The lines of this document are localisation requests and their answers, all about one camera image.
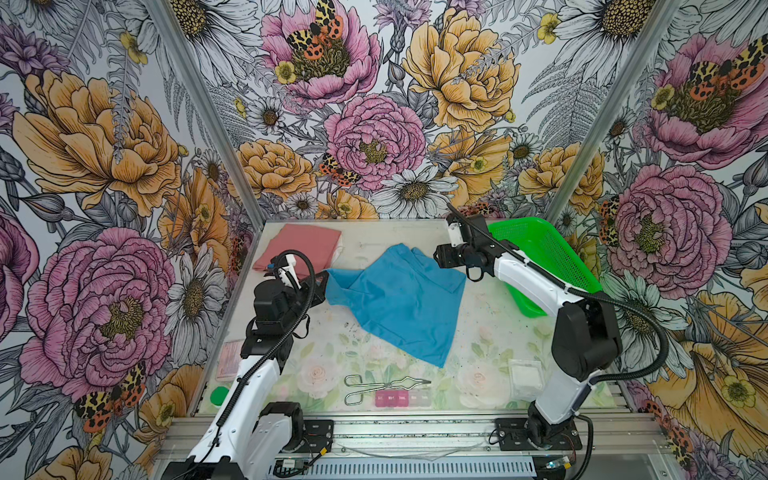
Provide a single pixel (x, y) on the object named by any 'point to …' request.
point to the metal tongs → (356, 381)
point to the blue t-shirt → (403, 298)
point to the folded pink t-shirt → (319, 242)
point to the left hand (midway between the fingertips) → (330, 280)
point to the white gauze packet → (526, 379)
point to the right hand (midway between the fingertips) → (442, 260)
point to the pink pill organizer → (403, 398)
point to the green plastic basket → (545, 250)
